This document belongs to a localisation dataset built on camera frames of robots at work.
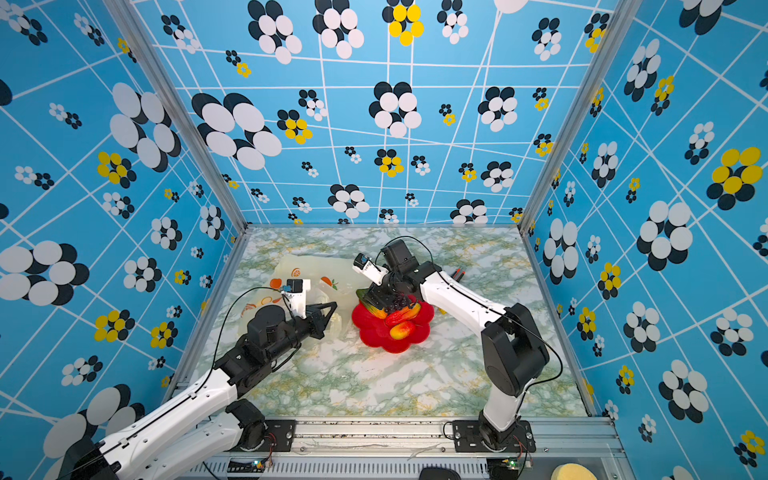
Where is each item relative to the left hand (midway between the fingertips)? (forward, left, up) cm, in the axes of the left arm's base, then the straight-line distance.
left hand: (338, 304), depth 75 cm
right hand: (+11, -8, -7) cm, 15 cm away
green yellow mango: (+6, -10, -16) cm, 20 cm away
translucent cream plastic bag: (+15, +5, -12) cm, 20 cm away
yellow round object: (-33, -54, -16) cm, 65 cm away
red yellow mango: (+1, -17, -17) cm, 24 cm away
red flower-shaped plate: (+2, -9, -20) cm, 22 cm away
